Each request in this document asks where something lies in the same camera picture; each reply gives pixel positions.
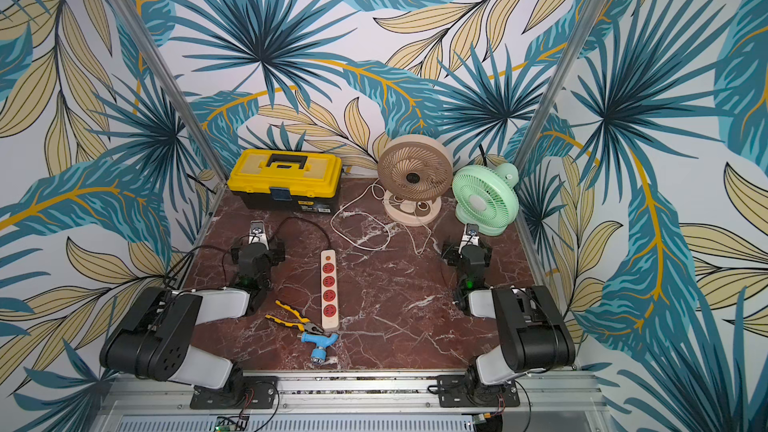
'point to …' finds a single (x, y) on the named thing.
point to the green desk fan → (486, 197)
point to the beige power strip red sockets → (329, 289)
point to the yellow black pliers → (303, 325)
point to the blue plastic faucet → (318, 350)
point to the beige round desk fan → (414, 171)
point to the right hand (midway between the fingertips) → (468, 238)
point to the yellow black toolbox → (286, 180)
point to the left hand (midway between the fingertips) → (259, 240)
